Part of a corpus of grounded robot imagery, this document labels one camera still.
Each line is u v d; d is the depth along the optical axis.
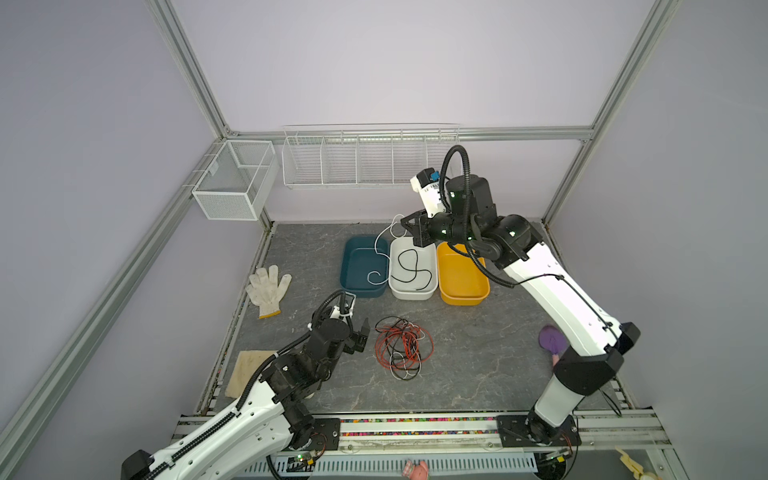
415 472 0.67
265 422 0.49
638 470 0.68
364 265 1.05
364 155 1.01
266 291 1.02
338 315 0.63
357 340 0.69
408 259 1.09
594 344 0.42
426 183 0.56
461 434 0.75
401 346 0.85
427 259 1.08
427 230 0.58
